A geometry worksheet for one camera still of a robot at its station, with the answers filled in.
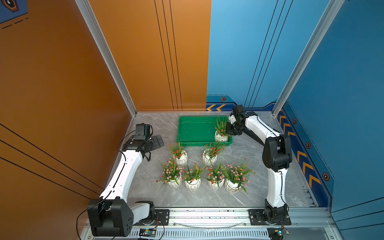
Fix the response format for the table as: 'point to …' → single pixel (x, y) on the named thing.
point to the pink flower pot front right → (236, 177)
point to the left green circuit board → (149, 232)
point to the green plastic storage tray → (198, 131)
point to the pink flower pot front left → (171, 174)
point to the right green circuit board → (275, 233)
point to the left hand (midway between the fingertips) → (154, 140)
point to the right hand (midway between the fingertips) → (227, 132)
